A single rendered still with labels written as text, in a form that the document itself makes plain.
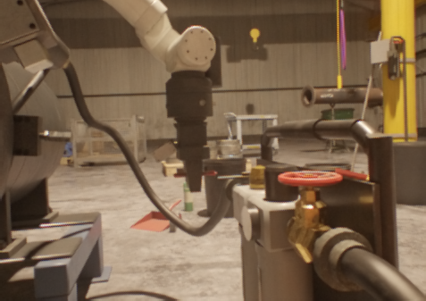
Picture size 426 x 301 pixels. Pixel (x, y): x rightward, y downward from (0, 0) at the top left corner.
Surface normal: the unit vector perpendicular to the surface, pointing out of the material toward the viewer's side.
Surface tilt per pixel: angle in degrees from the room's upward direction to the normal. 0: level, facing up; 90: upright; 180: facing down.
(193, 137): 90
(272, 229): 90
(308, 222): 90
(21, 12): 90
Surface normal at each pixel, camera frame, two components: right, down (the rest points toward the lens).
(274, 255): -0.48, 0.04
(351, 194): -0.98, 0.05
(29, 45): 0.18, 0.02
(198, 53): 0.40, 0.00
